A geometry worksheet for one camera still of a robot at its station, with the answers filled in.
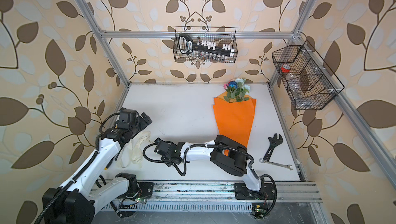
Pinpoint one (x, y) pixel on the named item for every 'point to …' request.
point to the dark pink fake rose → (226, 85)
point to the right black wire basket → (306, 76)
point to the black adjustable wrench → (274, 141)
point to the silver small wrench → (288, 166)
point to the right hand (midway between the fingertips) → (169, 156)
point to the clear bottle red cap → (285, 69)
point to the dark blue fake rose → (233, 84)
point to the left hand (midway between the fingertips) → (145, 120)
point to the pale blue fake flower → (242, 88)
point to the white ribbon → (132, 152)
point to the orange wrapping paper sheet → (235, 119)
